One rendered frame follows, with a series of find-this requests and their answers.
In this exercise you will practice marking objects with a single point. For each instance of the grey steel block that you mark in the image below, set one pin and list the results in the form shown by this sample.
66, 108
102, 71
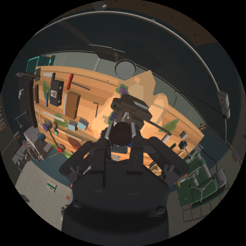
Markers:
119, 149

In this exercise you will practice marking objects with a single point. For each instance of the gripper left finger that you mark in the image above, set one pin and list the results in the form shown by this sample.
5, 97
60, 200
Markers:
76, 163

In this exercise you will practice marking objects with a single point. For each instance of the short steel ruler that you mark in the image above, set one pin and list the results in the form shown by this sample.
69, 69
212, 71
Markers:
48, 74

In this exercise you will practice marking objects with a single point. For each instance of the dark hex key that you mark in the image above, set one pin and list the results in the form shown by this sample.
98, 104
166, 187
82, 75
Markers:
96, 108

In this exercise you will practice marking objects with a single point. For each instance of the grey wall socket box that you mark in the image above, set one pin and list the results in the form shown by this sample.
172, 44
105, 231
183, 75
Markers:
226, 113
223, 99

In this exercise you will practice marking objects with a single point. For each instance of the dark drill bit rack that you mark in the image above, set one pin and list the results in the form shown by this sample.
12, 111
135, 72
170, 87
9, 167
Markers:
35, 94

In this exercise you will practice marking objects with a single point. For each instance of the long steel ruler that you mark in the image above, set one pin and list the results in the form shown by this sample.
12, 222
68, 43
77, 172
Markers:
53, 116

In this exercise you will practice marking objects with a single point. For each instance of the white and green box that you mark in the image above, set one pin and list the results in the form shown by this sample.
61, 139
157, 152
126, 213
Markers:
51, 186

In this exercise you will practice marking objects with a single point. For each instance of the black instrument case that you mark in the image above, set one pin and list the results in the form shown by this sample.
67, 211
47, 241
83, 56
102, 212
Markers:
56, 92

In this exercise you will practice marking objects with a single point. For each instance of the brown perforated board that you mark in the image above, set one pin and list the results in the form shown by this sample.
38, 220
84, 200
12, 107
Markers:
173, 15

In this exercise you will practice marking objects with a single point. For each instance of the blue pen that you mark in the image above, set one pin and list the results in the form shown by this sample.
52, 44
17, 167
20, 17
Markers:
47, 99

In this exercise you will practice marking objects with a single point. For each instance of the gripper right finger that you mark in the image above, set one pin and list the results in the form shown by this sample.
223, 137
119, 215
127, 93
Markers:
169, 159

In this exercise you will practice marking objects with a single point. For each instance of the blue steel rod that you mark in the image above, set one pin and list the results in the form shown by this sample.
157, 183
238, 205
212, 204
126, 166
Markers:
80, 86

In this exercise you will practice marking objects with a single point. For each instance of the grey box with teal face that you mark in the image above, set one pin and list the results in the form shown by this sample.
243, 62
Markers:
82, 124
72, 126

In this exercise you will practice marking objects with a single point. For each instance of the grey junction box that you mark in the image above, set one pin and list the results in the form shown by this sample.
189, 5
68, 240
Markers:
235, 156

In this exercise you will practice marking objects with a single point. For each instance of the grey conduit pipe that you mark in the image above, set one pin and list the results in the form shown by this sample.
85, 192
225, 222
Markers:
123, 12

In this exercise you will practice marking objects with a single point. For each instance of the dark vice crank rod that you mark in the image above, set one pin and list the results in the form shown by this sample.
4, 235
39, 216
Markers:
156, 125

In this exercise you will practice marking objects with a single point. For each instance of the framed wall poster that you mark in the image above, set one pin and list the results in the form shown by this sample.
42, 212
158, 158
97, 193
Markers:
2, 120

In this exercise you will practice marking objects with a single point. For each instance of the dark tilting vice body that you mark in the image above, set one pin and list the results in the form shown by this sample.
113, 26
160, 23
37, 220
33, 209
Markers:
132, 106

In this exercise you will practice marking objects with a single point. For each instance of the dark wall shelf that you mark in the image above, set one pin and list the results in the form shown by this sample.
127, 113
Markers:
27, 76

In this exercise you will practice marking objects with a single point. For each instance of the round grey magnifier lamp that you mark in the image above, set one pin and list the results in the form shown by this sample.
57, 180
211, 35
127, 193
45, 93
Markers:
125, 69

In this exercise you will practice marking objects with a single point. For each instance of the brown wooden box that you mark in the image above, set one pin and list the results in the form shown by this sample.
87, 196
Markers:
72, 105

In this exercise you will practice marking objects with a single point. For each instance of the teal cabinet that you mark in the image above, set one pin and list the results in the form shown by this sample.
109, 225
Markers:
38, 61

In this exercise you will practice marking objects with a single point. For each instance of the teal-headed small hammer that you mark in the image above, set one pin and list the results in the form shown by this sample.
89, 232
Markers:
55, 127

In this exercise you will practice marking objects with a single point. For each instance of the green drill press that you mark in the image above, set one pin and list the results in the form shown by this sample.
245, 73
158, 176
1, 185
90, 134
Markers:
199, 180

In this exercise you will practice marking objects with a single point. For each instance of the black tool cabinet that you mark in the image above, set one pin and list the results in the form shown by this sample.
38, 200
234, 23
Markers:
26, 101

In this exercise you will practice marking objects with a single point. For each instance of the black round knob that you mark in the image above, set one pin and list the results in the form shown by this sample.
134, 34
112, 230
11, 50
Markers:
121, 134

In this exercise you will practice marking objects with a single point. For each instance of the red-headed mallet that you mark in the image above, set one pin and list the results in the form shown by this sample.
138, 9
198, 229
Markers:
56, 143

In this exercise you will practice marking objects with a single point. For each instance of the silver cylinder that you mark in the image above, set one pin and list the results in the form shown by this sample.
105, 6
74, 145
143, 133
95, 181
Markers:
166, 137

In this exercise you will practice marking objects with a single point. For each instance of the black metal block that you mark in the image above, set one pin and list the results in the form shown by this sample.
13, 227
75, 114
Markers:
182, 145

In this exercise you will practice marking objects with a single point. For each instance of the purple block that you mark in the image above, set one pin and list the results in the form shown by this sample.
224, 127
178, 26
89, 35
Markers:
123, 90

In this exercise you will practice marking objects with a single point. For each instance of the narrow steel rule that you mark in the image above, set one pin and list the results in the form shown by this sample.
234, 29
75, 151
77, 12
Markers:
65, 103

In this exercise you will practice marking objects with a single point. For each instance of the grey metal block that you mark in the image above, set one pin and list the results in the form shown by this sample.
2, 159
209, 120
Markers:
183, 135

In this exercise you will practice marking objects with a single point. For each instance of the blue mug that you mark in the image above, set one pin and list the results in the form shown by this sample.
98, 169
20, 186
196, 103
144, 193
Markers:
41, 137

